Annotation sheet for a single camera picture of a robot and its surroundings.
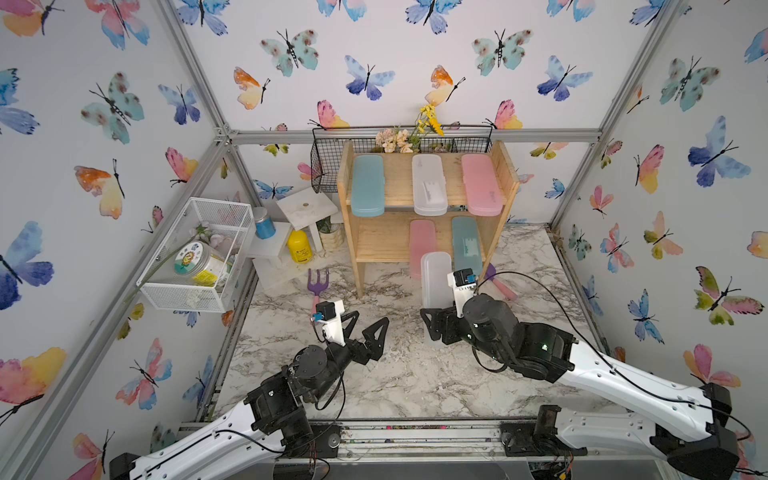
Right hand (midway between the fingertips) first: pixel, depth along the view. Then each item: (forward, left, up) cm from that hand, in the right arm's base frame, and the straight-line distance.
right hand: (436, 307), depth 67 cm
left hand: (-3, +14, -1) cm, 14 cm away
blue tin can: (+30, +52, -7) cm, 60 cm away
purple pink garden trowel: (+31, -23, -28) cm, 48 cm away
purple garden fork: (+20, +37, -26) cm, 50 cm away
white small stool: (+36, +40, -5) cm, 54 cm away
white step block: (+28, +54, -22) cm, 65 cm away
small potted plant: (+37, +34, -17) cm, 53 cm away
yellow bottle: (+30, +43, -16) cm, 55 cm away
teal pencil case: (+23, -9, -5) cm, 25 cm away
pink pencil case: (+25, +3, -6) cm, 26 cm away
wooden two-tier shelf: (+26, +13, -6) cm, 30 cm away
